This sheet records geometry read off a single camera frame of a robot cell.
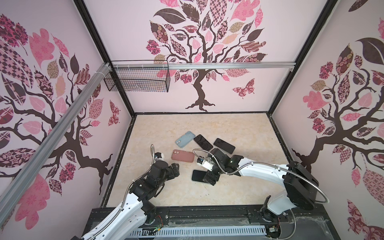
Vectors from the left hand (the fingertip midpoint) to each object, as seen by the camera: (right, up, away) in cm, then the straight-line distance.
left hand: (173, 169), depth 80 cm
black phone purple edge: (+17, +12, +20) cm, 29 cm away
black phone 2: (+14, -6, +8) cm, 17 cm away
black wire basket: (-36, +63, +42) cm, 84 cm away
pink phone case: (+4, +4, +16) cm, 17 cm away
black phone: (+32, +11, +21) cm, 40 cm away
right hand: (+19, -1, +4) cm, 19 cm away
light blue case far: (+4, +14, +24) cm, 28 cm away
